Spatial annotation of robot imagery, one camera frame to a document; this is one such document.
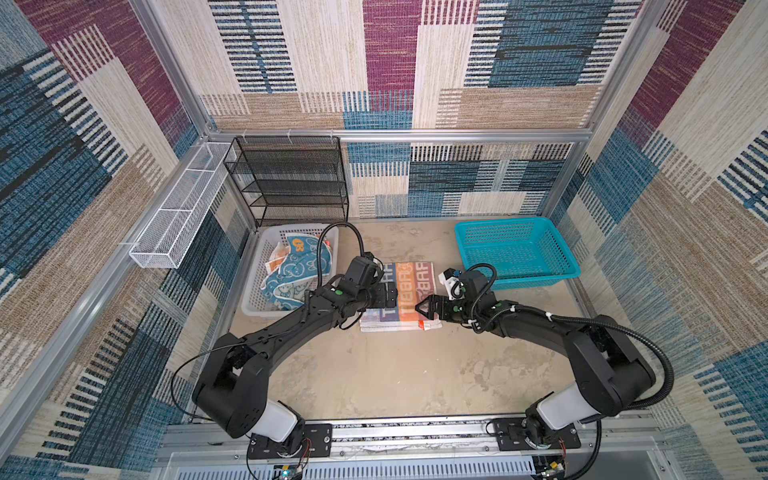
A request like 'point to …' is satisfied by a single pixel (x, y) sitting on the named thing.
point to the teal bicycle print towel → (285, 289)
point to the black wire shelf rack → (291, 180)
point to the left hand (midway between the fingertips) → (385, 288)
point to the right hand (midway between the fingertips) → (427, 313)
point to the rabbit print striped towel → (413, 282)
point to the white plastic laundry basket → (255, 303)
